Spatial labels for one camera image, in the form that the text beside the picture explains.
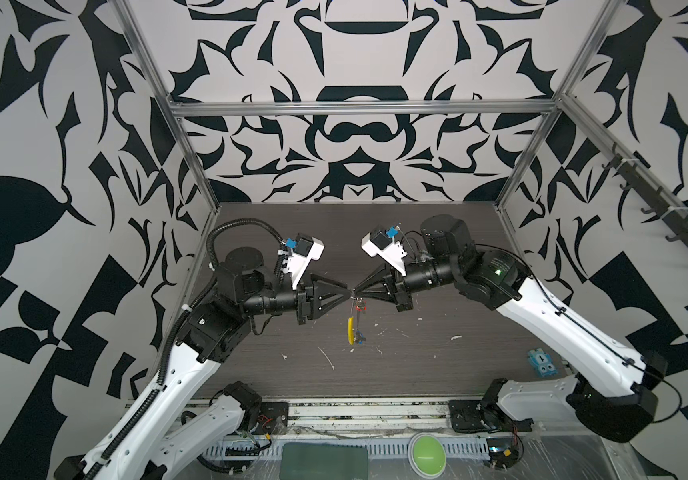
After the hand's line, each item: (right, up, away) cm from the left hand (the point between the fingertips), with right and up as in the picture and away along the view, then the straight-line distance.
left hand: (350, 287), depth 56 cm
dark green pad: (-6, -41, +12) cm, 44 cm away
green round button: (+18, -41, +14) cm, 47 cm away
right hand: (+2, -1, +1) cm, 2 cm away
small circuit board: (+36, -41, +15) cm, 57 cm away
